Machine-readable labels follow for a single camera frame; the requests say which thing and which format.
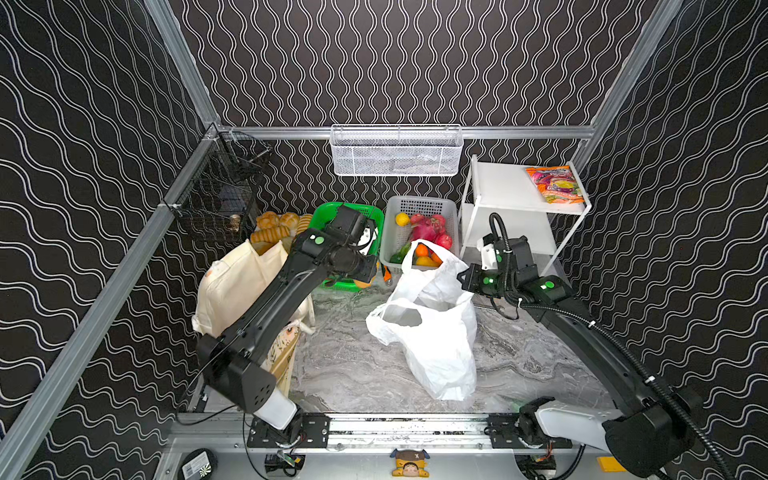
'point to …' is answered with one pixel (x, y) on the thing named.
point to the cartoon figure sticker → (410, 463)
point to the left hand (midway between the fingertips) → (377, 269)
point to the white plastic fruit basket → (394, 237)
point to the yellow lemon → (402, 219)
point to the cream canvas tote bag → (224, 282)
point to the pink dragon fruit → (426, 227)
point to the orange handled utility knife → (387, 274)
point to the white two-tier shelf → (502, 185)
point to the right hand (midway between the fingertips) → (458, 275)
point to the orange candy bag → (557, 184)
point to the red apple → (443, 240)
